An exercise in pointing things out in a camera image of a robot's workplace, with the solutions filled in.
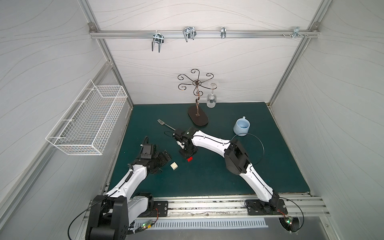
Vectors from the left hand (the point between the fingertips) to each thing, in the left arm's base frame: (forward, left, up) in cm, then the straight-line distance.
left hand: (166, 160), depth 87 cm
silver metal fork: (+31, +9, -4) cm, 33 cm away
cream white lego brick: (-3, -4, -2) cm, 6 cm away
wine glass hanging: (+35, -27, +18) cm, 47 cm away
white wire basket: (+4, +34, +28) cm, 44 cm away
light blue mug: (+26, -49, -1) cm, 56 cm away
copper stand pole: (+38, -17, +27) cm, 50 cm away
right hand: (+5, -11, -3) cm, 13 cm away
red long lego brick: (+1, -14, -1) cm, 14 cm away
